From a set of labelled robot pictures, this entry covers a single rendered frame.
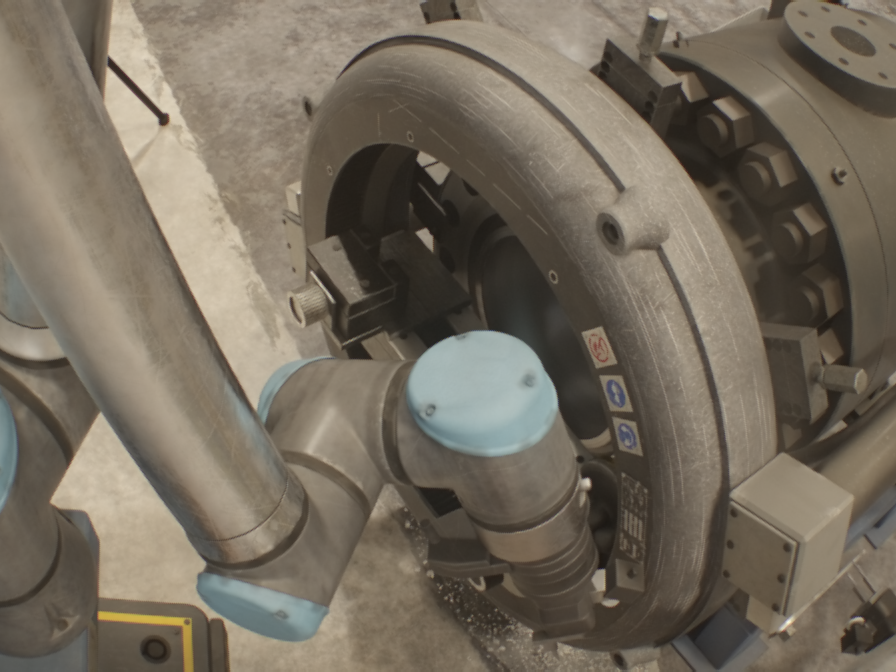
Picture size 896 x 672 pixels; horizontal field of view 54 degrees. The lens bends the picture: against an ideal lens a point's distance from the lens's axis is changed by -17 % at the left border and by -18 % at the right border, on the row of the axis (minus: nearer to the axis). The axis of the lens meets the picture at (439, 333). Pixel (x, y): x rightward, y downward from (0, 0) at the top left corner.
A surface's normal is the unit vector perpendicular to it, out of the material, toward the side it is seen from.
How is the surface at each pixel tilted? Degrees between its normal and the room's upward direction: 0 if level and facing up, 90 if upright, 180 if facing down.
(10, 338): 47
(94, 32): 100
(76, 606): 70
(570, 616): 66
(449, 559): 25
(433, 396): 19
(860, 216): 38
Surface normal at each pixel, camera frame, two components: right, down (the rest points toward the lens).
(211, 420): 0.78, 0.25
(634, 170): 0.23, -0.42
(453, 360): -0.23, -0.71
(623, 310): -0.62, 0.26
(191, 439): 0.48, 0.49
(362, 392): -0.37, -0.55
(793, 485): -0.14, -0.85
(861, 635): 0.33, -0.67
